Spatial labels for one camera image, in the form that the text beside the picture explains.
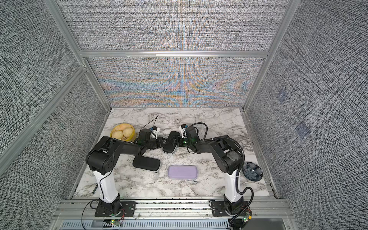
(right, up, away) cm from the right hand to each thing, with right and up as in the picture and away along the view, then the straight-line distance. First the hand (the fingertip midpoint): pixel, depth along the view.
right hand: (173, 137), depth 97 cm
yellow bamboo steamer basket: (-39, +7, +6) cm, 40 cm away
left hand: (-2, -3, 0) cm, 4 cm away
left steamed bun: (-38, +2, +1) cm, 39 cm away
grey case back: (-1, -3, -5) cm, 6 cm away
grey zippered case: (-16, -14, -10) cm, 23 cm away
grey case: (+6, -18, -15) cm, 24 cm away
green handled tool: (-43, -27, -17) cm, 53 cm away
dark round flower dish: (+47, -18, -13) cm, 52 cm away
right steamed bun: (-32, +4, +1) cm, 32 cm away
